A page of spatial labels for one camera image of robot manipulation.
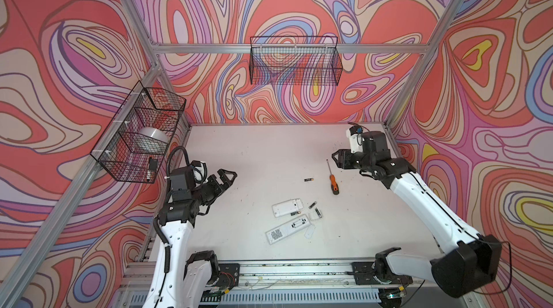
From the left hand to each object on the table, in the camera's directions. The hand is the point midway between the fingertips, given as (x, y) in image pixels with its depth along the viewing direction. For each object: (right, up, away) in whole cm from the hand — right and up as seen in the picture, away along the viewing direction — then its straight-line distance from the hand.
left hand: (230, 179), depth 75 cm
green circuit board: (-5, -39, -4) cm, 39 cm away
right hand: (+41, +7, +5) cm, 42 cm away
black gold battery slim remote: (+32, -14, +15) cm, 38 cm away
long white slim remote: (+21, -21, +7) cm, 30 cm away
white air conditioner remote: (+22, -14, +13) cm, 29 cm away
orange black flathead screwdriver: (+42, -5, +20) cm, 47 cm away
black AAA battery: (+34, -16, +13) cm, 40 cm away
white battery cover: (+31, -17, +11) cm, 38 cm away
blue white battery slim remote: (+24, -16, +12) cm, 31 cm away
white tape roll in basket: (-25, +15, -4) cm, 30 cm away
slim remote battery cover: (+30, -23, +9) cm, 38 cm away
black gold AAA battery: (+30, -4, +23) cm, 38 cm away
